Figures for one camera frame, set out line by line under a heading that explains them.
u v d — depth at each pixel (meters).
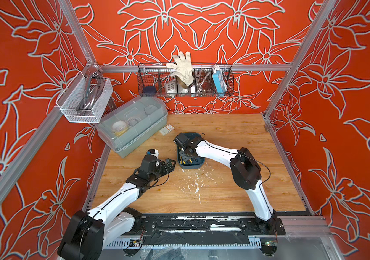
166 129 1.10
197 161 0.94
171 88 0.94
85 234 0.39
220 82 0.87
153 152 0.78
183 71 0.90
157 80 1.02
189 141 0.74
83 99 0.76
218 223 0.74
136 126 0.91
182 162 0.92
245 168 0.53
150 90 0.98
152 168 0.66
